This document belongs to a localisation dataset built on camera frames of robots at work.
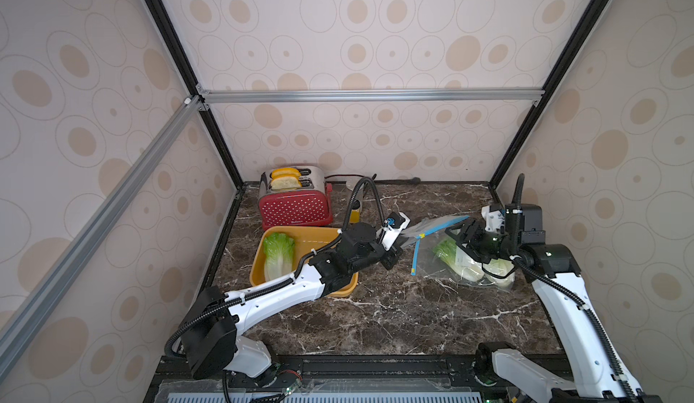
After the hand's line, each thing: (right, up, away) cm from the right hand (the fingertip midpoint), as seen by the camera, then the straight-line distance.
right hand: (458, 233), depth 72 cm
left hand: (-13, -1, -3) cm, 13 cm away
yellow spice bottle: (-28, +5, +24) cm, 37 cm away
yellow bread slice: (-52, +20, +23) cm, 60 cm away
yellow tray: (-46, -5, +28) cm, 54 cm away
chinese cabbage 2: (+7, -10, +16) cm, 20 cm away
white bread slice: (-52, +16, +22) cm, 59 cm away
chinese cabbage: (-52, -9, +14) cm, 55 cm away
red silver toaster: (-43, +8, +24) cm, 50 cm away
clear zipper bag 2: (-9, +2, -1) cm, 9 cm away
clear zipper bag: (-4, -11, +16) cm, 20 cm away
